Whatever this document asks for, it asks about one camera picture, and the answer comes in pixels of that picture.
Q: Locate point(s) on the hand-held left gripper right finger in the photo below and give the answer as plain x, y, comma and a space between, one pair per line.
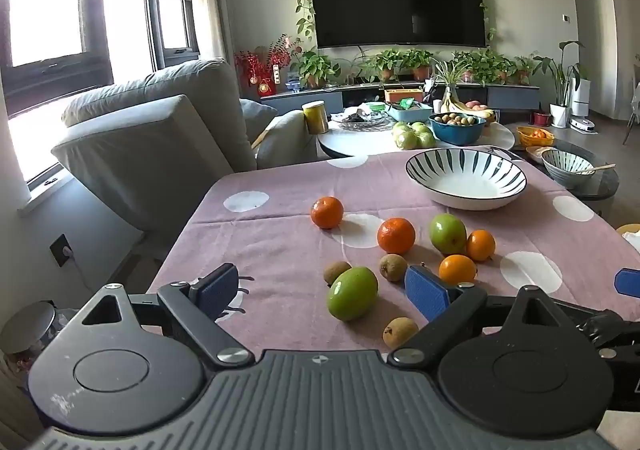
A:
425, 292

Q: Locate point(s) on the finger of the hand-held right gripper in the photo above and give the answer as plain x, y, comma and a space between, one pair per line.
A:
628, 282
602, 327

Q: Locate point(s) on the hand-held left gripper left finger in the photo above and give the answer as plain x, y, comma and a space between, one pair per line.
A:
220, 286

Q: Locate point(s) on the yellow-orange orange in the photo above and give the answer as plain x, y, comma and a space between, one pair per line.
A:
457, 269

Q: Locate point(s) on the brown kiwi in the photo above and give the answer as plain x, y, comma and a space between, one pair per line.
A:
399, 331
336, 272
393, 266

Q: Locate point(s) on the oval green mango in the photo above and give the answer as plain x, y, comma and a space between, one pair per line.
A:
352, 293

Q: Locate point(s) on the small orange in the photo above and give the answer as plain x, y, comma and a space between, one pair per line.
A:
480, 245

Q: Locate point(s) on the large striped white bowl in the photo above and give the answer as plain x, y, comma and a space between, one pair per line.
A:
465, 178

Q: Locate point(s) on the yellow wooden stool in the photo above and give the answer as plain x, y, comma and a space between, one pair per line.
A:
629, 231

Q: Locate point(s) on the round green fruit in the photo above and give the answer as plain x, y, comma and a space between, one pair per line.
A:
446, 233

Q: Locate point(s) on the round orange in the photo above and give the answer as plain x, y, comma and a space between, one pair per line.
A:
396, 235
327, 211

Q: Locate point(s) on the pink polka dot tablecloth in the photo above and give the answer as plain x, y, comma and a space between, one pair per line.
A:
280, 250

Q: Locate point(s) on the dark round table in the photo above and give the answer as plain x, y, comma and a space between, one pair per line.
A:
602, 187

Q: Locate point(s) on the wooden spoon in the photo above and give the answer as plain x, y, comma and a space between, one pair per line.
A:
597, 168

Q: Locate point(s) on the small striped bowl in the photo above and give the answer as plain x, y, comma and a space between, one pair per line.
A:
562, 170

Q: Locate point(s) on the grey sofa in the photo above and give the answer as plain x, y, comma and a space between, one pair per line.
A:
150, 150

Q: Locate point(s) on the grey pillow yellow trim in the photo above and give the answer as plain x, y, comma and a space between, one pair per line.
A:
282, 143

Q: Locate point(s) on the bag of green apples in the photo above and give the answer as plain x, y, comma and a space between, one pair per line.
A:
412, 136

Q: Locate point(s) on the wooden dish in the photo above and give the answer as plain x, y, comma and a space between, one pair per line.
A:
537, 154

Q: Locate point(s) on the white round table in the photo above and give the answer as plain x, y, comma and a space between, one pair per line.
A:
360, 143

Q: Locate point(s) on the blue bowl of kiwis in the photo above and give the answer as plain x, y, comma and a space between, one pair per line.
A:
457, 131

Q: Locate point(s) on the grey-blue cushion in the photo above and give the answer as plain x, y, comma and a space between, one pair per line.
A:
257, 118

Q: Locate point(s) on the orange basket of tangerines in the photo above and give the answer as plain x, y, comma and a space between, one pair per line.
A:
536, 136

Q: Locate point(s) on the teal tray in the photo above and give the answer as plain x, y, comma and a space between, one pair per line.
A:
407, 114

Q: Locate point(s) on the white vacuum station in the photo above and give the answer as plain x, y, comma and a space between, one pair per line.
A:
582, 105

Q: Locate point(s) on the glass snack plate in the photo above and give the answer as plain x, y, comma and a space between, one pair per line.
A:
362, 119

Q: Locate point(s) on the red pot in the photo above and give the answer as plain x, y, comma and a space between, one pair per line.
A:
541, 119

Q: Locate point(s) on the bunch of bananas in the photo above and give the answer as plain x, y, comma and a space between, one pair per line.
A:
462, 106

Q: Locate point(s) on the yellow canister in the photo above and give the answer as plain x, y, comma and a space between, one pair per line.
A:
315, 118

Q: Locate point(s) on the glass jar metal lid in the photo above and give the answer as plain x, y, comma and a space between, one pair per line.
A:
27, 330

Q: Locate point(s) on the orange box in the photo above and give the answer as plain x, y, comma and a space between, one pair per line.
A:
402, 94

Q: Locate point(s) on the tall plant white pot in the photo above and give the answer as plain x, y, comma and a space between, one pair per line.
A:
562, 80

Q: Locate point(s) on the spider plant in vase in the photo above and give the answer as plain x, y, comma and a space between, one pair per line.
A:
450, 80

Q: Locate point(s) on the dark television cabinet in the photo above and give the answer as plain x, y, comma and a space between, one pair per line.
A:
510, 94

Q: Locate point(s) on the red flower decoration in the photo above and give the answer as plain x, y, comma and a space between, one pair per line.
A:
260, 65

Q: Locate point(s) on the potted green plant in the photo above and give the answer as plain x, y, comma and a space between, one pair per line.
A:
525, 70
417, 61
386, 63
315, 68
470, 64
502, 68

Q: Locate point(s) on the narrow dark framed window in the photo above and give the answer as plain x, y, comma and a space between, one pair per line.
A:
172, 5

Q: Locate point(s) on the black wall socket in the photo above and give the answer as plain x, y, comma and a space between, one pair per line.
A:
62, 250

